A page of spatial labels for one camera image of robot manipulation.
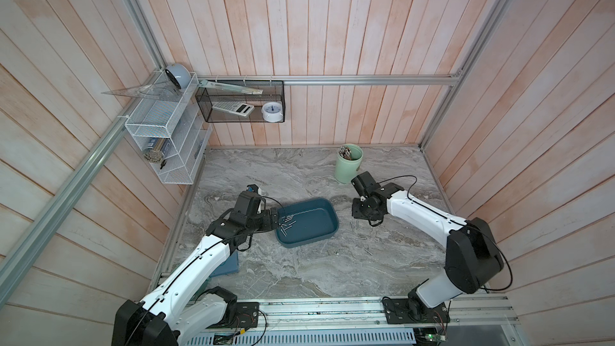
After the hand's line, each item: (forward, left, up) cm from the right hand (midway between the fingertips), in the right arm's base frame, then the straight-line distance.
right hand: (357, 211), depth 90 cm
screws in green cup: (+21, +4, +11) cm, 24 cm away
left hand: (-7, +33, +6) cm, 34 cm away
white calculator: (+36, +49, +21) cm, 64 cm away
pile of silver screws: (-3, +27, -5) cm, 28 cm away
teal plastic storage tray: (-2, +19, -5) cm, 20 cm away
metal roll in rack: (+6, +69, +25) cm, 74 cm away
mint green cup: (+19, +3, +8) cm, 21 cm away
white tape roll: (+33, +34, +22) cm, 52 cm away
